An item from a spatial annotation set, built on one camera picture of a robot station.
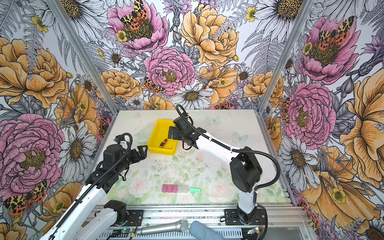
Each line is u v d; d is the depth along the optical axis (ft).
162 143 3.28
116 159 1.93
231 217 2.40
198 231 2.23
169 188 2.75
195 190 2.72
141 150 2.34
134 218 2.40
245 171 1.56
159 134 3.56
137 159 2.28
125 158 1.78
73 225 1.42
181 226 2.25
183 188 2.73
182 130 2.14
